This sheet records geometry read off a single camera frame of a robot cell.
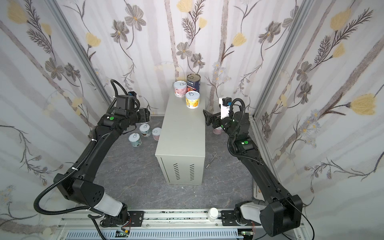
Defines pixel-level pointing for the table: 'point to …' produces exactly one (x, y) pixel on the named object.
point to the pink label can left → (156, 132)
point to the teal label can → (135, 139)
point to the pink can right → (218, 131)
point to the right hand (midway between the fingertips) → (213, 104)
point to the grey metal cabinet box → (181, 147)
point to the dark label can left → (145, 130)
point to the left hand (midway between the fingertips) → (142, 108)
